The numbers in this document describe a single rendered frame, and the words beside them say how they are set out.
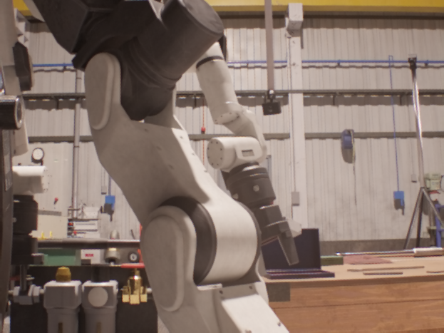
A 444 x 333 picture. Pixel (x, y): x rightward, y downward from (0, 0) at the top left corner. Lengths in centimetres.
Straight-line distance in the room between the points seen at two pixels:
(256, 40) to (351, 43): 214
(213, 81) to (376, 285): 61
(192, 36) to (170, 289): 42
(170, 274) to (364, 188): 1098
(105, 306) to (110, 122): 57
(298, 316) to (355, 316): 14
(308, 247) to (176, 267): 73
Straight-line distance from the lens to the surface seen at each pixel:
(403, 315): 137
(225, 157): 108
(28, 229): 131
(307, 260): 148
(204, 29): 92
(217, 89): 115
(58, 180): 719
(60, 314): 140
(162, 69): 97
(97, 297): 137
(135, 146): 93
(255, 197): 107
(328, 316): 130
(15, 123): 78
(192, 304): 79
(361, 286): 132
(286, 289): 127
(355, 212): 1164
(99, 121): 97
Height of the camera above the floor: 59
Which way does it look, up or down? 9 degrees up
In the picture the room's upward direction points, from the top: 1 degrees counter-clockwise
